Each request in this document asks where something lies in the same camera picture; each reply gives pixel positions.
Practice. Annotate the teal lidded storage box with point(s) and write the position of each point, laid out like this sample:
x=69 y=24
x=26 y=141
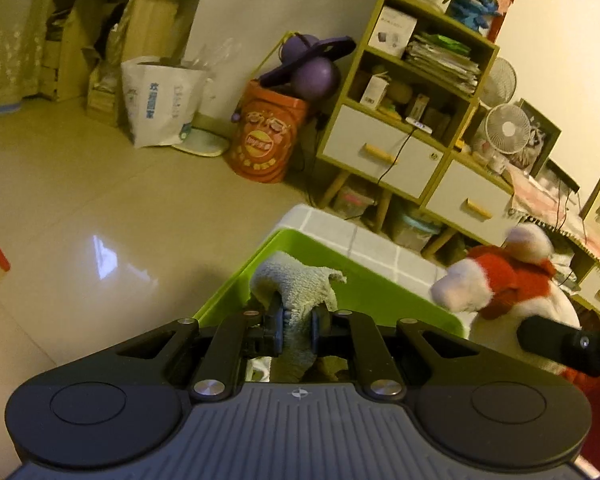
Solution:
x=412 y=230

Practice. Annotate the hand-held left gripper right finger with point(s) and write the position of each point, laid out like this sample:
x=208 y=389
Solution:
x=321 y=330

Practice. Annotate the white round base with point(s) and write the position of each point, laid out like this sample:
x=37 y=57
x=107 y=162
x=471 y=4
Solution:
x=202 y=144

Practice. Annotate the green trimmed wooden cabinet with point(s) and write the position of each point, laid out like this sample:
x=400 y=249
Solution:
x=430 y=125

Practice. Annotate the orange printed bucket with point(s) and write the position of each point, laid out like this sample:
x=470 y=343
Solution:
x=265 y=135

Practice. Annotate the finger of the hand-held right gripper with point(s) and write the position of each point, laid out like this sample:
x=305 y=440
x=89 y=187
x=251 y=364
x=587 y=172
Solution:
x=555 y=342

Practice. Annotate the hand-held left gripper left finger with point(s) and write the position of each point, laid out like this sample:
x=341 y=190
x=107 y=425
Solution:
x=280 y=332

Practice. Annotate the stack of papers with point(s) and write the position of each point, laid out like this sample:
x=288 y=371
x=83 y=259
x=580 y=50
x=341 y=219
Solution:
x=442 y=62

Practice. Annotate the green plastic bin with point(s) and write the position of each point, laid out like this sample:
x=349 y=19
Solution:
x=380 y=295

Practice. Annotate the small white carton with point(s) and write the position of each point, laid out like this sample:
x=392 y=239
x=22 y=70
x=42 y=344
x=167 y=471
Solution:
x=375 y=91

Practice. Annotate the grey terry towel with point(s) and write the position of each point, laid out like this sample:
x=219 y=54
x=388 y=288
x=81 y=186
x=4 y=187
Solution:
x=300 y=285

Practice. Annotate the purple double ball toy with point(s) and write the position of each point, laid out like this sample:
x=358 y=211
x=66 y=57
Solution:
x=317 y=75

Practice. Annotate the patterned sheer curtain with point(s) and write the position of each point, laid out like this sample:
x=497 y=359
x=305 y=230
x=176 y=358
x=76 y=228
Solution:
x=10 y=35

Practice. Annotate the white product box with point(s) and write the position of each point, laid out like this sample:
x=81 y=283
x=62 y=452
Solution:
x=392 y=30

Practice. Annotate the clear plastic storage box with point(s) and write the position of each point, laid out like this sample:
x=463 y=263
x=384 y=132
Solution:
x=352 y=200

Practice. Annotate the white desk fan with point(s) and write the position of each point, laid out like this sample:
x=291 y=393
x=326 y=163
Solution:
x=507 y=127
x=502 y=80

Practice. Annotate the dark framed picture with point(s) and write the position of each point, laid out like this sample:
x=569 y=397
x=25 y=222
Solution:
x=542 y=135

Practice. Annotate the white printed sack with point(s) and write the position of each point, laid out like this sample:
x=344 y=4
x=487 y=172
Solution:
x=160 y=105

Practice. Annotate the pink table runner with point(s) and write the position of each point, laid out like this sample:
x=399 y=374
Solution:
x=545 y=200

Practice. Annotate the blue plush toy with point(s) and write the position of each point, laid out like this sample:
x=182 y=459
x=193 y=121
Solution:
x=472 y=5

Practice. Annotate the red and white plush toy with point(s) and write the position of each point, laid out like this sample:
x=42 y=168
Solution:
x=505 y=275

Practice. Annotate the shelf with cardboard boxes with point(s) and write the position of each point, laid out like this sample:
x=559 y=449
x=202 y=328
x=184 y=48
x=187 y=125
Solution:
x=125 y=20

